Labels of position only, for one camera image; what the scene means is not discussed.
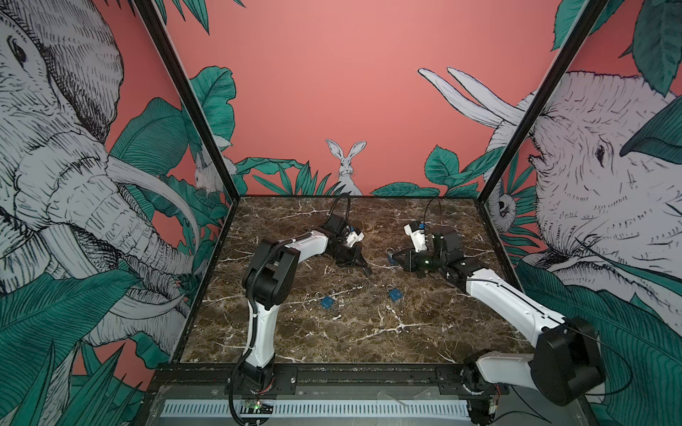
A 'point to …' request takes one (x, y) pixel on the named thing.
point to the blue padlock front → (327, 302)
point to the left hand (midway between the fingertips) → (368, 261)
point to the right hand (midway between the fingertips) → (391, 254)
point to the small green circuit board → (256, 406)
